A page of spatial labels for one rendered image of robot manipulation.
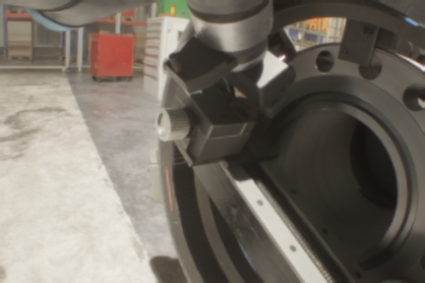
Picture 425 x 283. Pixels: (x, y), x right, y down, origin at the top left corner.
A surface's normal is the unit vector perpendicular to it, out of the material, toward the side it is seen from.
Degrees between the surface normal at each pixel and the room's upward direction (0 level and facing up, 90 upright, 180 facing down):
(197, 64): 49
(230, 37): 137
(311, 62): 90
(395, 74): 90
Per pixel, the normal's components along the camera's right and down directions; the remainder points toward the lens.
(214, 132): 0.48, 0.68
